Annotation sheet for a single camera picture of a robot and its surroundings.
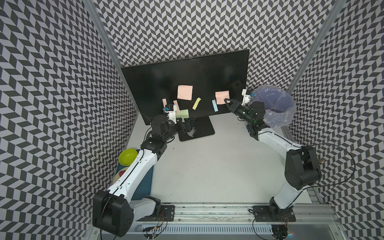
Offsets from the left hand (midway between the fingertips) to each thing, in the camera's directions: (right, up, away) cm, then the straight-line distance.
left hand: (188, 120), depth 76 cm
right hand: (+19, +10, +5) cm, 22 cm away
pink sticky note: (+18, +13, +5) cm, 22 cm away
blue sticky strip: (+14, +8, +7) cm, 18 cm away
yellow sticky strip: (+4, +9, +5) cm, 11 cm away
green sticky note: (-4, +3, +11) cm, 12 cm away
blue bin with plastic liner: (+59, +9, +20) cm, 62 cm away
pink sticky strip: (-13, +10, +4) cm, 17 cm away
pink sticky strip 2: (-7, +7, +6) cm, 12 cm away
